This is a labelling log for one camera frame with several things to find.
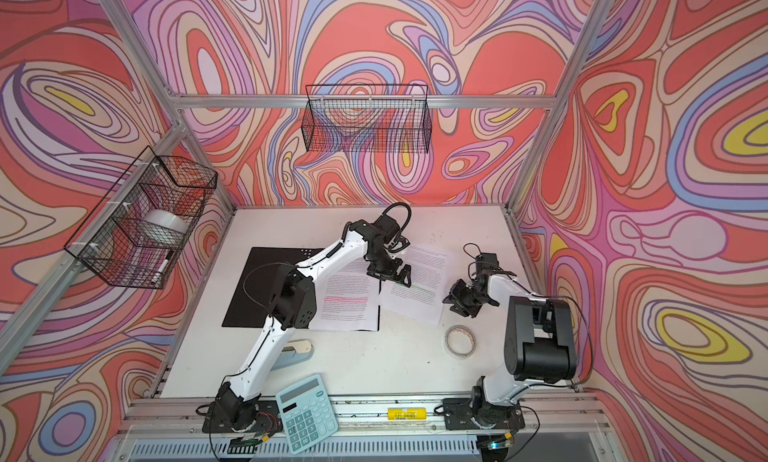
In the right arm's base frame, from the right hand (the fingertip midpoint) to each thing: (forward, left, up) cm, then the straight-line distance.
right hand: (448, 307), depth 91 cm
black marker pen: (+1, +74, +25) cm, 78 cm away
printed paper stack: (+4, +7, -2) cm, 8 cm away
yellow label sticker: (-28, +15, +1) cm, 32 cm away
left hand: (+8, +14, +4) cm, 17 cm away
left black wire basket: (+7, +77, +33) cm, 84 cm away
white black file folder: (-12, +47, +30) cm, 57 cm away
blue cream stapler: (-13, +45, +3) cm, 47 cm away
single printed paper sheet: (+4, +32, 0) cm, 32 cm away
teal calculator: (-28, +40, +2) cm, 48 cm away
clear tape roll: (-10, -2, -3) cm, 10 cm away
